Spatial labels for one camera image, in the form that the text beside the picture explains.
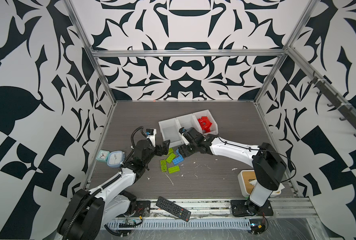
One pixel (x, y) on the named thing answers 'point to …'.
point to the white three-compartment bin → (169, 128)
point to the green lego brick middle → (171, 157)
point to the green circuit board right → (257, 226)
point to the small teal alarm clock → (103, 156)
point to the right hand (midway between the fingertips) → (184, 147)
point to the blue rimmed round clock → (115, 158)
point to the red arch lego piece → (205, 124)
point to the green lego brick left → (163, 165)
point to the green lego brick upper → (170, 150)
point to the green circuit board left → (127, 225)
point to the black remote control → (173, 208)
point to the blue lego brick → (178, 159)
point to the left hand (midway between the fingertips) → (162, 137)
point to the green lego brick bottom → (173, 169)
